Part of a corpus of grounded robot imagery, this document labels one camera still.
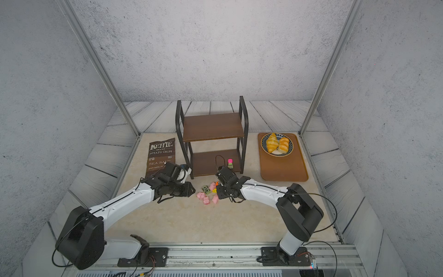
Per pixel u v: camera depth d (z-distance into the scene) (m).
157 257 0.73
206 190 0.91
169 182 0.67
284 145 1.07
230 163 0.97
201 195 0.90
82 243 0.41
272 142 1.08
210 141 0.75
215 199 0.89
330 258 0.74
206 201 0.87
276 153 1.08
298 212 0.45
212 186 0.92
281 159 1.07
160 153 1.08
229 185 0.67
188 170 0.80
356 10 0.70
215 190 0.91
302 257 0.73
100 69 0.89
